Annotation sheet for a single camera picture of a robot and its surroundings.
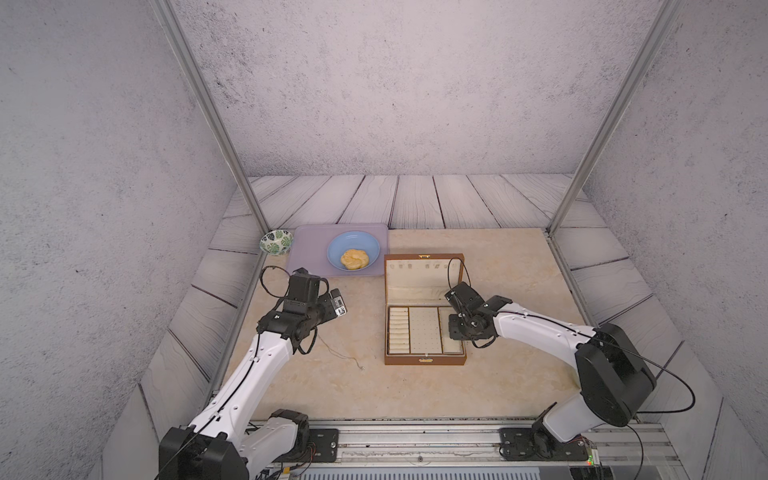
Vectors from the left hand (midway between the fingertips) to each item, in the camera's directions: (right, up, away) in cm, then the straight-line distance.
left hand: (334, 303), depth 82 cm
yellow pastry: (+2, +11, +25) cm, 28 cm away
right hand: (+35, -9, +6) cm, 37 cm away
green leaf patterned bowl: (-28, +18, +33) cm, 47 cm away
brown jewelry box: (+23, -4, +9) cm, 25 cm away
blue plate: (+1, +19, +33) cm, 38 cm away
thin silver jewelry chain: (0, -16, +7) cm, 18 cm away
